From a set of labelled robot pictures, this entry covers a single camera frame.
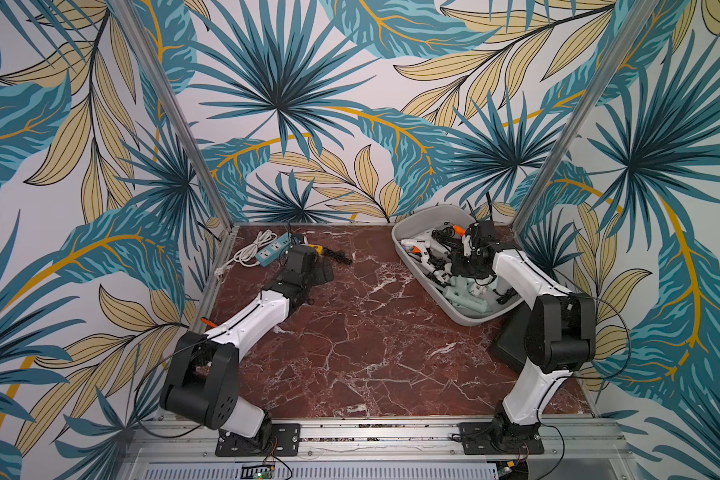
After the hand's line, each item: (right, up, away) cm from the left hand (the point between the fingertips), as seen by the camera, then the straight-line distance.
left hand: (314, 266), depth 89 cm
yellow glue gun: (-2, +6, +21) cm, 21 cm away
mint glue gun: (+48, -12, +3) cm, 50 cm away
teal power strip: (-20, +3, +17) cm, 27 cm away
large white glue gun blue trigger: (+31, +7, +17) cm, 36 cm away
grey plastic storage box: (+37, +17, +25) cm, 48 cm away
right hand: (+46, -1, +6) cm, 46 cm away
